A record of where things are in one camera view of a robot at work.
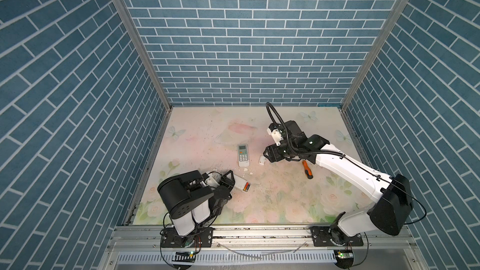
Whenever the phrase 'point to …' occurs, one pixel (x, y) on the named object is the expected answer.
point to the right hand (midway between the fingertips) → (267, 149)
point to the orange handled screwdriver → (307, 170)
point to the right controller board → (344, 258)
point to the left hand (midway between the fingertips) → (234, 175)
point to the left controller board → (185, 257)
